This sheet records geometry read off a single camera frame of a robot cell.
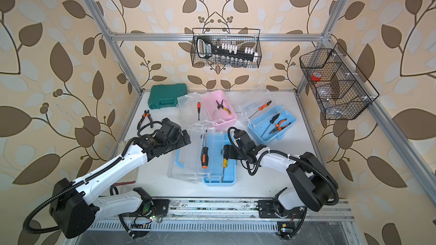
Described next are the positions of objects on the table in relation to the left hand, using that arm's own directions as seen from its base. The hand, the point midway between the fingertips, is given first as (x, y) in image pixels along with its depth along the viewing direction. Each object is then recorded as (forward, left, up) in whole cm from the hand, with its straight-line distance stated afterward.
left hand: (182, 138), depth 81 cm
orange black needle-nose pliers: (+15, -52, -12) cm, 55 cm away
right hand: (-2, -22, -11) cm, 25 cm away
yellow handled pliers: (+33, -18, -13) cm, 39 cm away
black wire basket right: (+21, -74, +19) cm, 79 cm away
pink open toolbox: (+27, +3, -9) cm, 28 cm away
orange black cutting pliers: (+26, +30, -14) cm, 42 cm away
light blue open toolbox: (+21, -46, -12) cm, 52 cm away
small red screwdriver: (+21, -6, -2) cm, 22 cm away
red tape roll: (+23, -64, +20) cm, 71 cm away
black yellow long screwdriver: (+19, -49, -12) cm, 54 cm away
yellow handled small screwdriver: (-9, -21, -12) cm, 26 cm away
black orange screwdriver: (-9, -12, +2) cm, 15 cm away
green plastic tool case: (+37, +19, -9) cm, 43 cm away
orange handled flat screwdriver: (+23, -42, -4) cm, 48 cm away
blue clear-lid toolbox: (-12, -3, 0) cm, 13 cm away
